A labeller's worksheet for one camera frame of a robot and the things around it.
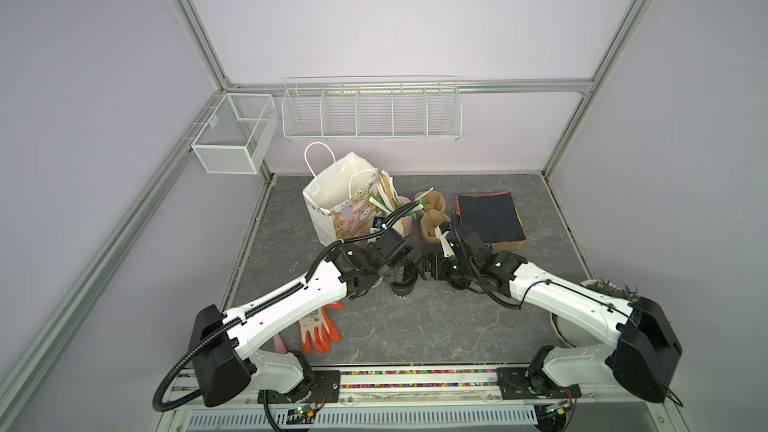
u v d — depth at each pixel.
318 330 0.81
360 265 0.50
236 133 1.04
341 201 0.79
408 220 0.95
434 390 0.74
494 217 1.02
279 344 0.79
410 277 0.79
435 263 0.71
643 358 0.40
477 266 0.61
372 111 0.99
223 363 0.38
